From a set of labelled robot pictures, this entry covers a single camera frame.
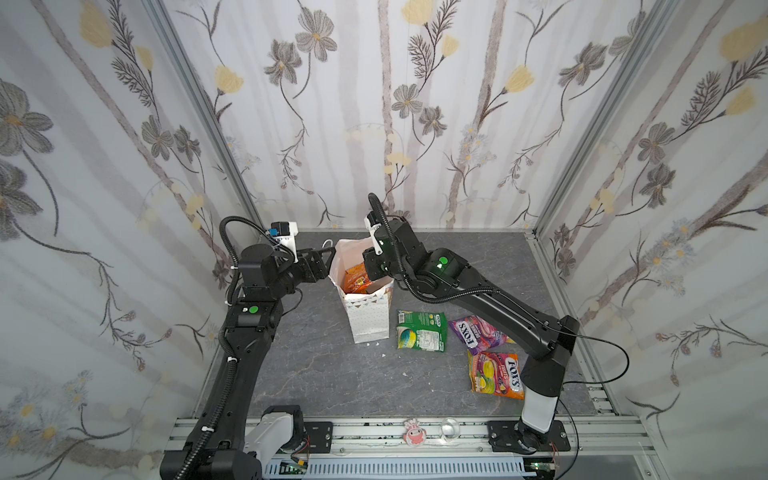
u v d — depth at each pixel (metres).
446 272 0.50
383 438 0.75
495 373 0.82
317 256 0.63
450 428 0.76
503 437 0.73
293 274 0.61
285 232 0.62
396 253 0.51
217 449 0.38
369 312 0.78
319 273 0.64
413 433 0.72
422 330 0.91
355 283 0.82
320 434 0.74
